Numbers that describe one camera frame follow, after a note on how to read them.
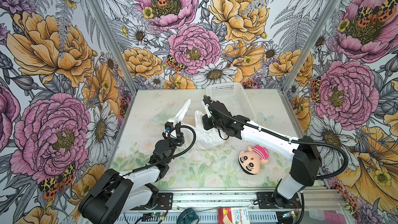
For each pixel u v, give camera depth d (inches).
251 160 31.3
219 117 23.9
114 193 16.9
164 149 24.4
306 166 16.8
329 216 27.4
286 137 18.9
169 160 26.8
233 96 46.1
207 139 30.5
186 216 24.7
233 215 26.6
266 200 28.9
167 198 30.0
